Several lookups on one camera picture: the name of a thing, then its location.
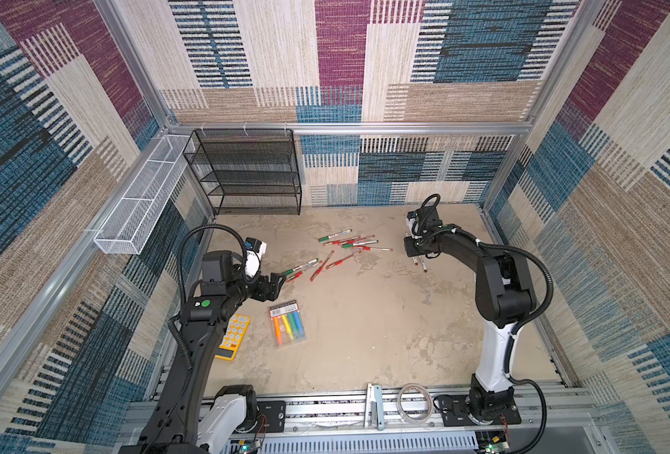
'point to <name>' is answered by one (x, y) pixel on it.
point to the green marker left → (311, 263)
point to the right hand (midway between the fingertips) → (412, 248)
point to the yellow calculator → (233, 338)
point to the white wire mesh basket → (131, 222)
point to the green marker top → (323, 238)
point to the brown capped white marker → (423, 265)
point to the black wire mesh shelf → (249, 171)
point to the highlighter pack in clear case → (288, 323)
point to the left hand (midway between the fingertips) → (270, 269)
